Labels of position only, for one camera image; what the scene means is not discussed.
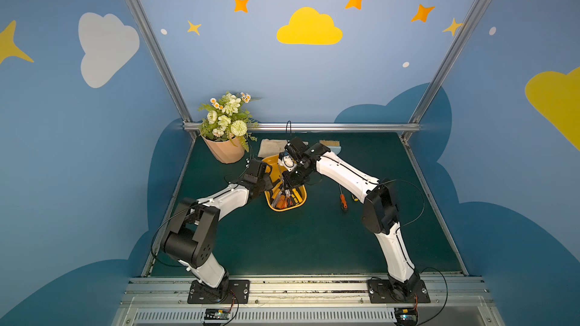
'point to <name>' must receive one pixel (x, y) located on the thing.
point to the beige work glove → (270, 147)
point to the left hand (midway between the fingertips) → (267, 177)
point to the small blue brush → (334, 146)
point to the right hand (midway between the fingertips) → (287, 184)
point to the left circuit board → (217, 314)
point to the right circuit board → (405, 316)
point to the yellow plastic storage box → (280, 198)
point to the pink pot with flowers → (226, 127)
